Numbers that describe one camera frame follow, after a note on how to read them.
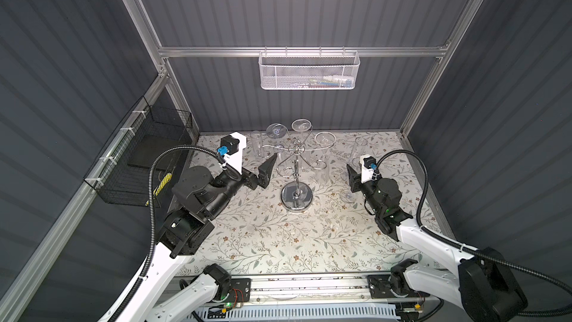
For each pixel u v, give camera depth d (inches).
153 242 15.8
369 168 26.7
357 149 47.2
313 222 35.0
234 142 17.7
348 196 37.0
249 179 20.1
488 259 16.5
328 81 35.9
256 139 34.8
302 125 30.9
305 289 29.7
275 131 29.7
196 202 15.9
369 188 28.3
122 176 26.7
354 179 28.5
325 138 28.9
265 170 19.3
